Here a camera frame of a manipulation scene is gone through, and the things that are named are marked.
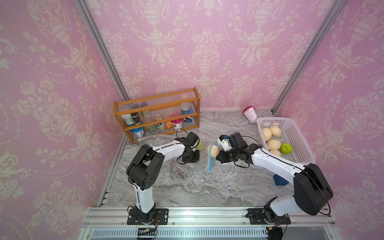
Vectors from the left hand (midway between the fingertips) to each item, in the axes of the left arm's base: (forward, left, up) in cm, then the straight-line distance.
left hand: (198, 161), depth 92 cm
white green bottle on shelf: (+18, +43, +19) cm, 50 cm away
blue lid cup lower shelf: (+16, +39, +8) cm, 43 cm away
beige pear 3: (+9, -47, +6) cm, 49 cm away
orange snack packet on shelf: (+27, +21, +3) cm, 34 cm away
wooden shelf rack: (+26, +26, +15) cm, 39 cm away
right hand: (-2, -11, +8) cm, 14 cm away
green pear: (+8, -1, +4) cm, 9 cm away
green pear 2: (+7, -55, +6) cm, 55 cm away
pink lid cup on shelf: (+22, +14, +9) cm, 28 cm away
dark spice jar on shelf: (+18, +38, +19) cm, 46 cm away
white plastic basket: (+19, -63, +4) cm, 66 cm away
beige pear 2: (+20, -52, +7) cm, 56 cm away
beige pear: (+18, -46, +6) cm, 49 cm away
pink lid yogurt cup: (+38, -39, +6) cm, 55 cm away
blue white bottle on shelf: (+30, +8, +15) cm, 35 cm away
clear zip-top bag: (-5, -7, +8) cm, 11 cm away
